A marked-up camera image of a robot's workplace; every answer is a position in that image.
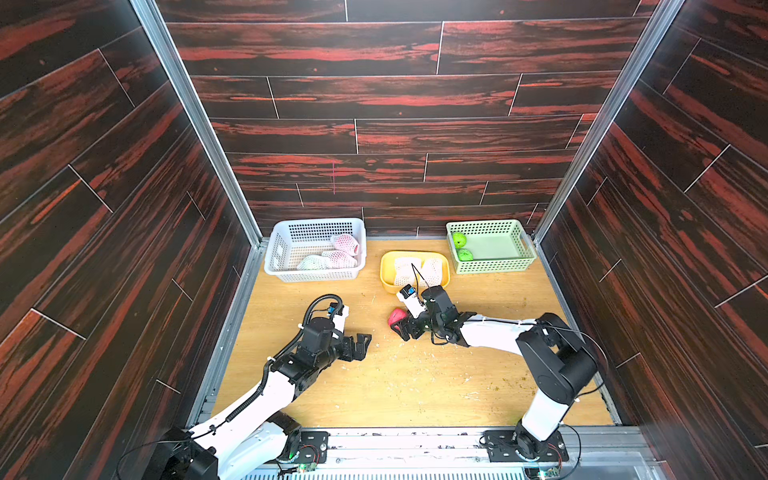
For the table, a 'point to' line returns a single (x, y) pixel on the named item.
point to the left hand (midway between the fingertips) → (359, 335)
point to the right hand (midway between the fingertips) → (405, 314)
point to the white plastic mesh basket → (291, 241)
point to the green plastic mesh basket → (497, 245)
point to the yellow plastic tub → (388, 261)
